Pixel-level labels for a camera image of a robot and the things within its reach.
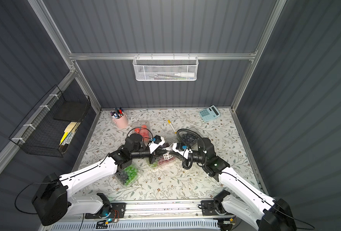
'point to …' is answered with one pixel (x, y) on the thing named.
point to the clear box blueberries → (188, 138)
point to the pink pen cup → (121, 122)
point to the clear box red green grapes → (160, 162)
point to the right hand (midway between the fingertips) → (173, 151)
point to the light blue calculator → (209, 113)
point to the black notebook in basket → (71, 111)
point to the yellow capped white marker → (169, 121)
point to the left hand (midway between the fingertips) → (168, 153)
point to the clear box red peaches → (142, 127)
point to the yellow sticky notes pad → (68, 129)
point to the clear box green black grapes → (128, 175)
